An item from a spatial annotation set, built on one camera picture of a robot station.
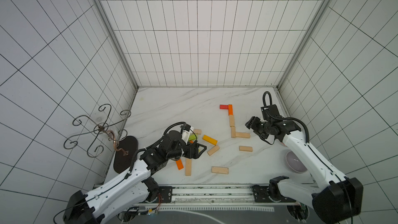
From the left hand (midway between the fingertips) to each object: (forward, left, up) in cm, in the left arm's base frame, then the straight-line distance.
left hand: (197, 149), depth 74 cm
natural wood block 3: (-4, +5, -13) cm, 15 cm away
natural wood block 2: (+14, -26, -12) cm, 32 cm away
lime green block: (+13, +4, -13) cm, 18 cm away
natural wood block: (+27, -22, -15) cm, 38 cm away
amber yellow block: (+12, -7, -14) cm, 20 cm away
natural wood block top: (+17, +1, -13) cm, 22 cm away
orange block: (+35, -22, -14) cm, 43 cm away
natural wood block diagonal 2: (+6, -9, -13) cm, 17 cm away
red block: (+36, -18, -13) cm, 42 cm away
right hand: (+14, -28, +1) cm, 31 cm away
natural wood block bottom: (-6, -12, -13) cm, 18 cm away
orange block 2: (-3, +10, -13) cm, 16 cm away
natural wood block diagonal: (+17, -22, -13) cm, 31 cm away
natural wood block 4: (+6, -28, -13) cm, 31 cm away
